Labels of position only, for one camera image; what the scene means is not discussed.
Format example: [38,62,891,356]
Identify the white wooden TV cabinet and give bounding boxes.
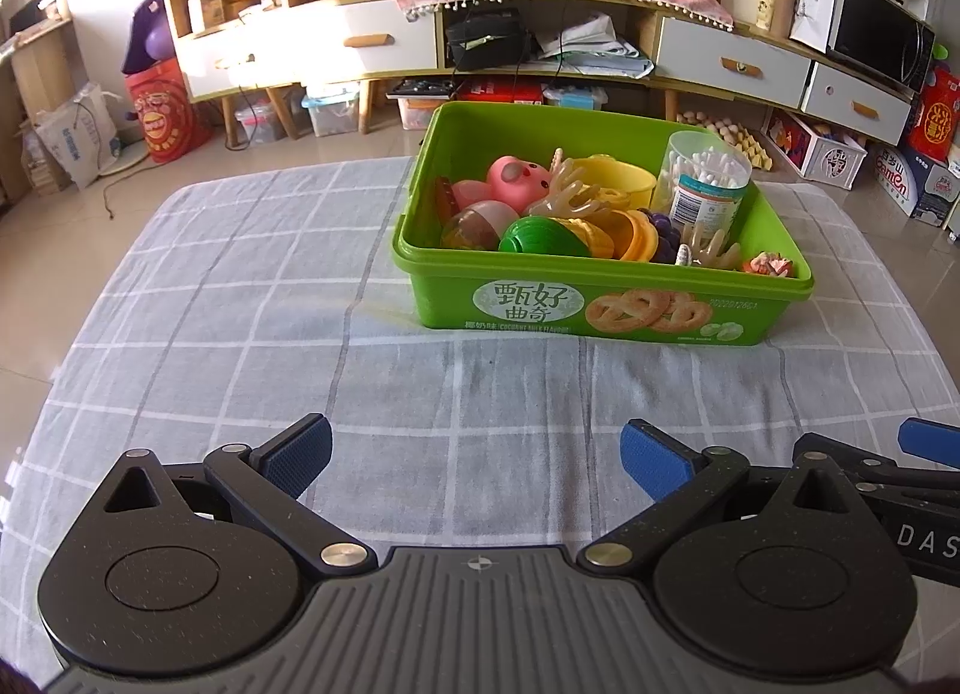
[176,0,916,147]

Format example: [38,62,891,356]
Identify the purple toy grapes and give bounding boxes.
[646,210,683,264]

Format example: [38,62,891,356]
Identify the white round fan base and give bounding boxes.
[97,142,155,177]

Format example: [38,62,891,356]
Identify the clear cotton swab jar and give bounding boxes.
[651,131,753,245]

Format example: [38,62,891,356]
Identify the light wooden desk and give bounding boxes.
[0,0,76,207]

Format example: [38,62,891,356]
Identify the pile of folded cloths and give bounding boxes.
[536,13,655,76]

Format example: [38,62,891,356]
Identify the toy corn with green husk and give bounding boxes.
[499,214,616,260]

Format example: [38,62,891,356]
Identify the white sack bag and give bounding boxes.
[34,82,121,191]

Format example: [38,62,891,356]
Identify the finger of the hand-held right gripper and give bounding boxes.
[793,433,960,491]
[898,418,960,474]

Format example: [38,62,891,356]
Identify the black microwave oven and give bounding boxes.
[825,0,937,95]

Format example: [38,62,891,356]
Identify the red printed bag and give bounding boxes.
[124,58,213,164]

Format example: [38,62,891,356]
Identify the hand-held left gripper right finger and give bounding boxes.
[576,420,862,579]

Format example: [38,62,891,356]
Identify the red cardboard box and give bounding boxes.
[456,80,545,106]

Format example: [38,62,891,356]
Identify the white and blue carton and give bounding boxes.
[868,142,957,219]

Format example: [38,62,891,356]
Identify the yellow toy pot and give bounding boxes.
[577,154,657,211]

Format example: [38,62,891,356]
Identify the small orange toy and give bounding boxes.
[739,251,796,279]

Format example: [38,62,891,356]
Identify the red gift box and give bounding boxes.
[904,59,960,162]

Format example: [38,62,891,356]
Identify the tray of eggs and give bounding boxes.
[675,110,773,172]

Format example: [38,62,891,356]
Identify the pink and clear toy capsule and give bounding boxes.
[441,200,522,250]

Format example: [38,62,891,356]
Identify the clear bin with orange handle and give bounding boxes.
[397,94,458,132]

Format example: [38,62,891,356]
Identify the purple cloth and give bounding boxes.
[120,0,177,76]

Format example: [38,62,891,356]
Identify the thin black cable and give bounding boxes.
[101,154,151,219]

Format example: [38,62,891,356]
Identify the pink toy fruit piece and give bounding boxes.
[433,176,496,215]

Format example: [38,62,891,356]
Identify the orange toy pumpkin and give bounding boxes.
[600,208,661,264]

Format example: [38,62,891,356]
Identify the clear bin with blue lid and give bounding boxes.
[302,89,361,138]

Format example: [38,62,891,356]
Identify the clear bin with pink contents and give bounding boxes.
[235,97,290,143]

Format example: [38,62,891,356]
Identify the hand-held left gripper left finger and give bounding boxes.
[101,413,378,579]

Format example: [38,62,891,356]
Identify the green plastic box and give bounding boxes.
[390,101,816,350]

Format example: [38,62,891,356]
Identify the grey checked tablecloth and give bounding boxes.
[15,157,960,560]

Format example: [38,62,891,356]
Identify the clear bin with white lid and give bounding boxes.
[544,85,610,113]

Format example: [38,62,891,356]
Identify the black bag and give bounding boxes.
[445,11,530,72]

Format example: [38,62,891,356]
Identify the pink pig toy with string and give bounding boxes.
[486,157,552,209]

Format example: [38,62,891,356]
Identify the cream starfish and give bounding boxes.
[679,229,743,273]

